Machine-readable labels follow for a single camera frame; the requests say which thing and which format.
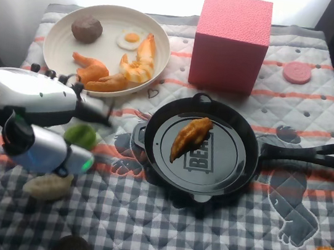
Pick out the golden fried dumpling toy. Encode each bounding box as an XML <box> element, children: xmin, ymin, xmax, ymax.
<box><xmin>169</xmin><ymin>113</ymin><xmax>215</xmax><ymax>169</ymax></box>

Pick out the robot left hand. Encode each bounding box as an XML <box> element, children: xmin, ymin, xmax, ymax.
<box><xmin>0</xmin><ymin>58</ymin><xmax>119</xmax><ymax>183</ymax></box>

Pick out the golden fried chicken wing toy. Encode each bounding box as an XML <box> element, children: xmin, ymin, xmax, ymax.
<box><xmin>84</xmin><ymin>68</ymin><xmax>131</xmax><ymax>97</ymax></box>

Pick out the black frying pan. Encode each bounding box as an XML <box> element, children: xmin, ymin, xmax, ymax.
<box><xmin>123</xmin><ymin>83</ymin><xmax>334</xmax><ymax>222</ymax></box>

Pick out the red cube box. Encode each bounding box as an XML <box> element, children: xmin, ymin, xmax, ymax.
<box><xmin>187</xmin><ymin>0</ymin><xmax>276</xmax><ymax>99</ymax></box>

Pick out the orange shrimp toy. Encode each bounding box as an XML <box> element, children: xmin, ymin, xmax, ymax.
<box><xmin>117</xmin><ymin>29</ymin><xmax>160</xmax><ymax>86</ymax></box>

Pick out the grey quilt with bear print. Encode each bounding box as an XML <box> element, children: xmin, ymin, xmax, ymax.
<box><xmin>0</xmin><ymin>0</ymin><xmax>334</xmax><ymax>250</ymax></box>

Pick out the white dumpling toy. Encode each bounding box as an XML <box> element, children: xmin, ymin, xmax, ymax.
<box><xmin>21</xmin><ymin>167</ymin><xmax>75</xmax><ymax>204</ymax></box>

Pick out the pink sandwich cookie toy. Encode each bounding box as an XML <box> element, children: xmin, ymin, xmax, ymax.
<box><xmin>280</xmin><ymin>59</ymin><xmax>313</xmax><ymax>87</ymax></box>

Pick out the orange chicken drumstick toy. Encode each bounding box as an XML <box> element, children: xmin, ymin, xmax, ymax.
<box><xmin>68</xmin><ymin>52</ymin><xmax>112</xmax><ymax>88</ymax></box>

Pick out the brown meat patty toy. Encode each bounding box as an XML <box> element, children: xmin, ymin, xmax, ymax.
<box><xmin>69</xmin><ymin>13</ymin><xmax>105</xmax><ymax>46</ymax></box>

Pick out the fried egg toy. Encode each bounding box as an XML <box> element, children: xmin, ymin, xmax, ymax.
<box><xmin>115</xmin><ymin>26</ymin><xmax>147</xmax><ymax>54</ymax></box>

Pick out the green sandwich cookie toy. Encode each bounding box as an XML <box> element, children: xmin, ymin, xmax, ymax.
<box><xmin>63</xmin><ymin>120</ymin><xmax>99</xmax><ymax>151</ymax></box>

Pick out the cream round plate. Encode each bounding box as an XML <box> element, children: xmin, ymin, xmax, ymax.
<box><xmin>36</xmin><ymin>0</ymin><xmax>176</xmax><ymax>106</ymax></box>

